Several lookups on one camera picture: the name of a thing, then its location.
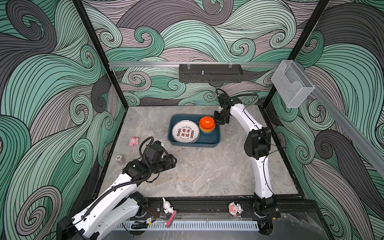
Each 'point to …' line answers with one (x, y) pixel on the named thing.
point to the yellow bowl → (206, 131)
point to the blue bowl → (206, 132)
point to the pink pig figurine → (233, 208)
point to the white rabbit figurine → (166, 206)
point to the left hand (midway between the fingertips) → (173, 160)
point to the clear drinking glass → (158, 129)
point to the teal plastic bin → (212, 140)
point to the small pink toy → (133, 141)
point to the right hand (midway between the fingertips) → (215, 121)
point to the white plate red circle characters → (185, 131)
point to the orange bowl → (207, 123)
